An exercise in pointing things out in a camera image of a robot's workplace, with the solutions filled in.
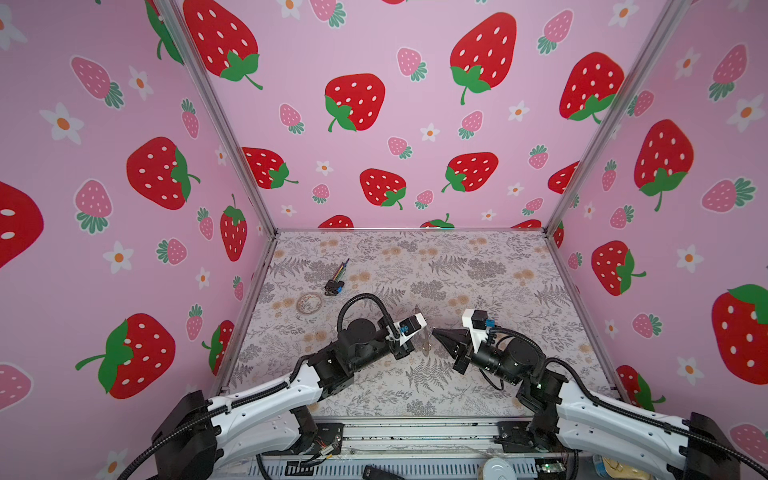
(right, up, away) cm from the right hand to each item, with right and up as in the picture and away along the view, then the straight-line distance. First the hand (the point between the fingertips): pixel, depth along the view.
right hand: (434, 333), depth 67 cm
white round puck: (+14, -30, -2) cm, 33 cm away
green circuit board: (+29, -33, +3) cm, 44 cm away
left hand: (-3, +3, +3) cm, 5 cm away
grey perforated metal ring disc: (-38, +2, +32) cm, 50 cm away
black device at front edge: (-14, -32, 0) cm, 35 cm away
